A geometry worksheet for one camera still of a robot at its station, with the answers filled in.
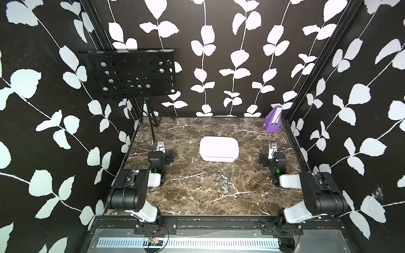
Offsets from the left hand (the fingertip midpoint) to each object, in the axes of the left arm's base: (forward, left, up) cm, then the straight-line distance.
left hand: (162, 147), depth 94 cm
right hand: (-4, -65, -1) cm, 65 cm away
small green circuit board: (-47, -1, -8) cm, 47 cm away
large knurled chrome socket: (-24, -37, -7) cm, 45 cm away
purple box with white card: (+18, -74, +1) cm, 76 cm away
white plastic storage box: (-2, -35, -2) cm, 35 cm away
